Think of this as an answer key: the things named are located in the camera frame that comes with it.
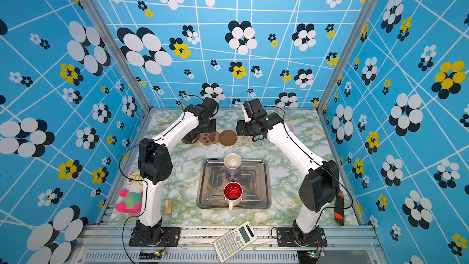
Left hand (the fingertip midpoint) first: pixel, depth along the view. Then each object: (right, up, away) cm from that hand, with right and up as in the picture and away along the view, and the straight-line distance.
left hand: (213, 128), depth 96 cm
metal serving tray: (+22, -27, -2) cm, 35 cm away
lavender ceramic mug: (+11, -18, -3) cm, 21 cm away
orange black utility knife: (+57, -37, -19) cm, 70 cm away
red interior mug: (+11, -31, -12) cm, 35 cm away
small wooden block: (-17, -35, -15) cm, 42 cm away
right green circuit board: (+43, -49, -25) cm, 70 cm away
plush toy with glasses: (-33, -30, -17) cm, 48 cm away
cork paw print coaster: (-4, -6, +9) cm, 11 cm away
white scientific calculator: (+12, -45, -24) cm, 52 cm away
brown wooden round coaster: (+7, -6, +10) cm, 14 cm away
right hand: (+16, 0, -13) cm, 20 cm away
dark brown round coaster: (-6, -4, -31) cm, 32 cm away
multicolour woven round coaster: (+17, -7, +8) cm, 20 cm away
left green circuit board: (-18, -49, -26) cm, 59 cm away
